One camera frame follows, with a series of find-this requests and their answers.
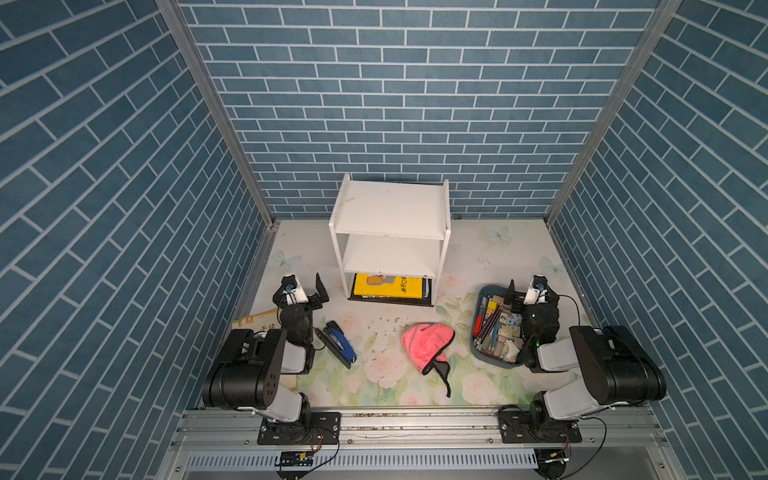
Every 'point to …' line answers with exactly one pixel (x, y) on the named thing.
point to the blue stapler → (334, 338)
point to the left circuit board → (297, 458)
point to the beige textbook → (264, 322)
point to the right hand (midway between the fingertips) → (532, 284)
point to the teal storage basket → (496, 331)
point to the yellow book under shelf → (394, 286)
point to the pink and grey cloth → (422, 343)
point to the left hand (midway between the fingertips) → (310, 277)
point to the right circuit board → (551, 455)
